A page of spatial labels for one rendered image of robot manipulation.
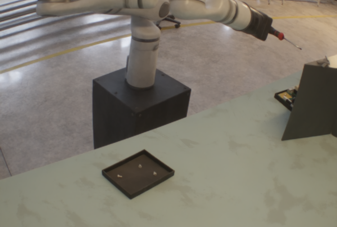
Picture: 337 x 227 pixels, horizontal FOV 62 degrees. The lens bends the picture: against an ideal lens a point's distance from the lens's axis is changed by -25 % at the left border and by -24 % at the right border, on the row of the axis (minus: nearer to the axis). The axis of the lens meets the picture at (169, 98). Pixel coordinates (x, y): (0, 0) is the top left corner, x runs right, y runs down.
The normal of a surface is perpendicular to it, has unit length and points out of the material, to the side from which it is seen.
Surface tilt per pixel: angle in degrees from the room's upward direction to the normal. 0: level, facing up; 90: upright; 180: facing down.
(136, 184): 0
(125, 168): 0
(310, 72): 90
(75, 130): 0
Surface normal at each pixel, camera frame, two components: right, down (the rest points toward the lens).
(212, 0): -0.63, -0.22
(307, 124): 0.19, 0.54
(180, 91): 0.12, -0.84
